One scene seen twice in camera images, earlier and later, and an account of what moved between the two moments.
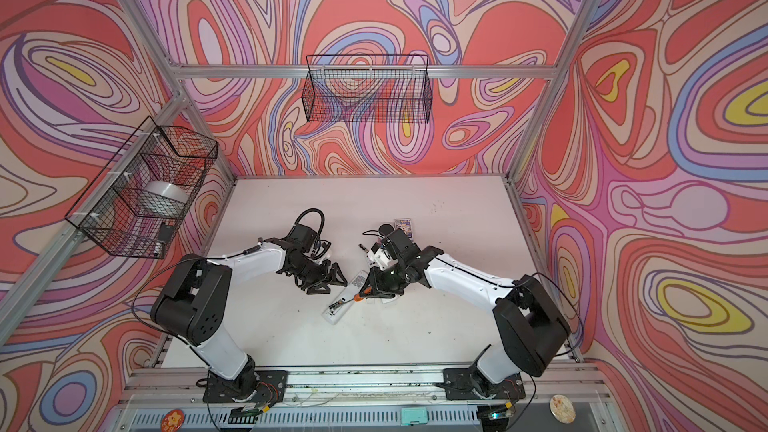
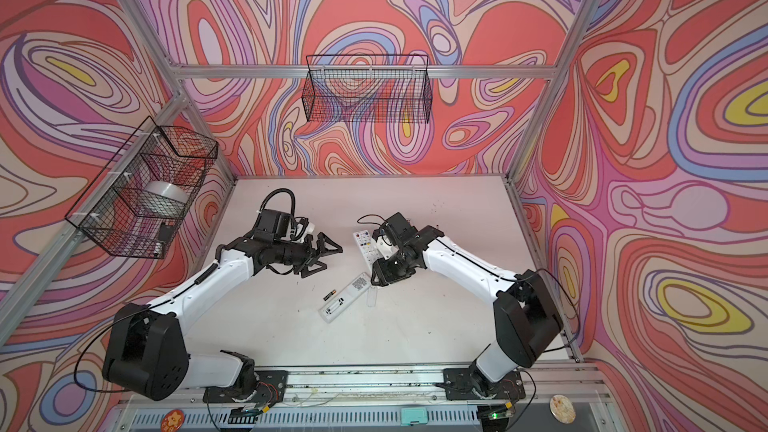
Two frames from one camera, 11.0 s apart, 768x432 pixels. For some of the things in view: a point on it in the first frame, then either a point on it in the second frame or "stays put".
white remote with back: (340, 306) stays put
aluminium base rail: (549, 386) stays put
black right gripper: (375, 282) to (378, 277)
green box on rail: (412, 415) stays put
